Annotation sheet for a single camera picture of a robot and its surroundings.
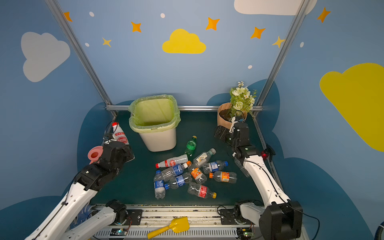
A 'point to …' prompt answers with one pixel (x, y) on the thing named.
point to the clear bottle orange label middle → (197, 173)
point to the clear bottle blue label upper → (169, 173)
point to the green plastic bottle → (191, 146)
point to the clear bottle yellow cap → (201, 190)
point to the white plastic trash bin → (160, 140)
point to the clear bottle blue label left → (159, 185)
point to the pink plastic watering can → (94, 153)
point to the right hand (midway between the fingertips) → (222, 128)
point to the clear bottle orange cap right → (223, 176)
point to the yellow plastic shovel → (178, 225)
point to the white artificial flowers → (241, 99)
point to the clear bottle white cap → (203, 157)
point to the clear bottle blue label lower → (179, 181)
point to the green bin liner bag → (153, 113)
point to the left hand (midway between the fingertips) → (131, 148)
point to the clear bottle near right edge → (245, 172)
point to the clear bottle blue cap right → (209, 167)
